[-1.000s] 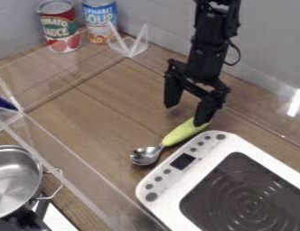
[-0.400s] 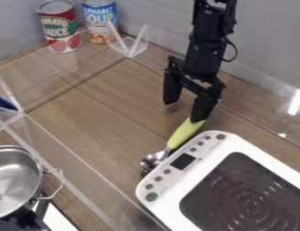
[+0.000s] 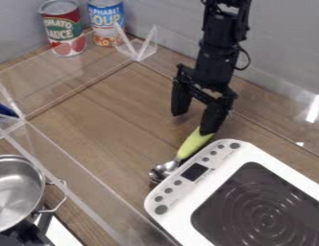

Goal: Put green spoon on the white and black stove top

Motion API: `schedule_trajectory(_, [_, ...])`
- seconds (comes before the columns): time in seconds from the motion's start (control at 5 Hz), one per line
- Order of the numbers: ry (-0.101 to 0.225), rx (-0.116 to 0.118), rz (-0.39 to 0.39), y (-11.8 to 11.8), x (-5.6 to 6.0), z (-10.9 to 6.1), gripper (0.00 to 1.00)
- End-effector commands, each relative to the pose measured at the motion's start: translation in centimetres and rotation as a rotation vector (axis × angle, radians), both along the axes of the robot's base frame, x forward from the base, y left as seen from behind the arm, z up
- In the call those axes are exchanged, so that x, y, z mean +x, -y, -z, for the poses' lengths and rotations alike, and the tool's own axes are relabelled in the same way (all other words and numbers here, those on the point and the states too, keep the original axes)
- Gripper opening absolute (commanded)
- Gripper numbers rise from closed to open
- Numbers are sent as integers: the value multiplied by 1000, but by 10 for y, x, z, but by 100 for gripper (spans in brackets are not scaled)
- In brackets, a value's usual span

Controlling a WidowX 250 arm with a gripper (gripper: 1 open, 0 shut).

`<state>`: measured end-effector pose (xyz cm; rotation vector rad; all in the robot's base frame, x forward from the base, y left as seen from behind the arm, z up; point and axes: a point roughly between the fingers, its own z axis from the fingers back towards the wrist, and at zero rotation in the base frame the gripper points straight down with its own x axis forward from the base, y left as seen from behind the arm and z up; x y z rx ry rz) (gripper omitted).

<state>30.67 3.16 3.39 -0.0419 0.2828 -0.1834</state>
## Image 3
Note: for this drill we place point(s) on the white and black stove top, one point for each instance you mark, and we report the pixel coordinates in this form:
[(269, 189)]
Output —
[(236, 197)]

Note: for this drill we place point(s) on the tomato sauce can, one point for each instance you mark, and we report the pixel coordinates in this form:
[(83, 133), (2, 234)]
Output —
[(61, 16)]

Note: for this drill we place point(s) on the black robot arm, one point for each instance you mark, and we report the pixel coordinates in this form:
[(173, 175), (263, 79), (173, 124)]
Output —
[(225, 25)]

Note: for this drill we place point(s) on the clear acrylic corner bracket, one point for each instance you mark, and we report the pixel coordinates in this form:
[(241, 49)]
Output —
[(136, 49)]

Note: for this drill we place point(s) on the stainless steel pot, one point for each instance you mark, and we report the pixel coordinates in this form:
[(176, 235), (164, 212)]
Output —
[(23, 184)]

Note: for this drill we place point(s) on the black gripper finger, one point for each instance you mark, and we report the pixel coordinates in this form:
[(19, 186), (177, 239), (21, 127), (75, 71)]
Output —
[(181, 98), (215, 115)]

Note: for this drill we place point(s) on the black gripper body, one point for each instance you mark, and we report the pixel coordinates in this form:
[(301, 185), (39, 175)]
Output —
[(209, 76)]

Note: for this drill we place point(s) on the blue object at left edge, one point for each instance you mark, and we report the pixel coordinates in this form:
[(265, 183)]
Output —
[(7, 111)]

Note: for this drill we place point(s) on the clear acrylic divider strip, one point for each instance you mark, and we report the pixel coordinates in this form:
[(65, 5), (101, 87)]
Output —
[(96, 199)]

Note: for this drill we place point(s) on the green handled metal spoon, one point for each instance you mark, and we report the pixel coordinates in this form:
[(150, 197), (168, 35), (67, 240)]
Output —
[(192, 144)]

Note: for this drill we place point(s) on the alphabet soup can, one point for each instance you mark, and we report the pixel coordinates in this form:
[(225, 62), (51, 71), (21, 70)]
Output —
[(105, 13)]

